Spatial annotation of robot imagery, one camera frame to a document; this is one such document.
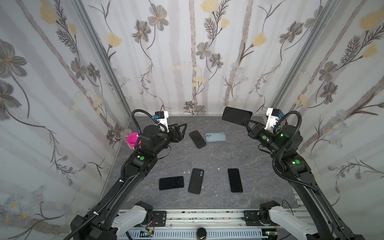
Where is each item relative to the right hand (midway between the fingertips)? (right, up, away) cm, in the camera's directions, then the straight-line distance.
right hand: (245, 118), depth 61 cm
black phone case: (-19, -11, +44) cm, 49 cm away
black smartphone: (-35, -36, +25) cm, 56 cm away
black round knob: (-18, -49, +2) cm, 52 cm away
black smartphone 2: (+3, -35, +25) cm, 43 cm away
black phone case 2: (-21, -35, +26) cm, 49 cm away
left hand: (-27, -1, +6) cm, 28 cm away
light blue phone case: (-4, -10, +46) cm, 48 cm away
